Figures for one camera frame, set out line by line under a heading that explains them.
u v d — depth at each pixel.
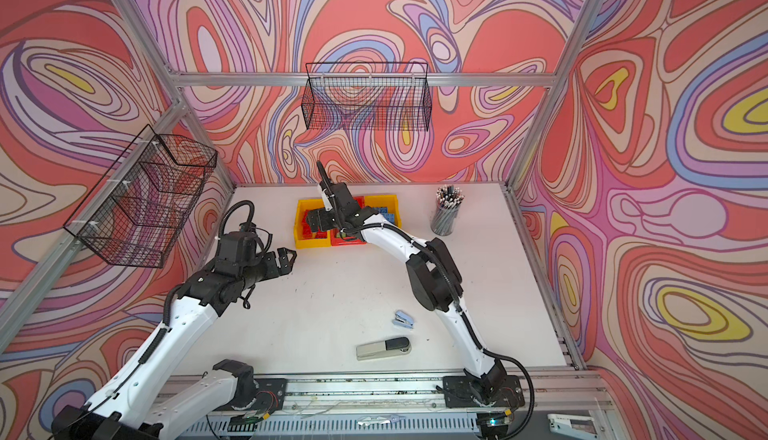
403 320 0.84
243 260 0.60
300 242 0.99
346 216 0.73
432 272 0.59
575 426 0.69
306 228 1.04
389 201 1.05
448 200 0.92
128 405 0.39
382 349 0.77
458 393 0.73
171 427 0.46
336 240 0.99
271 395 0.72
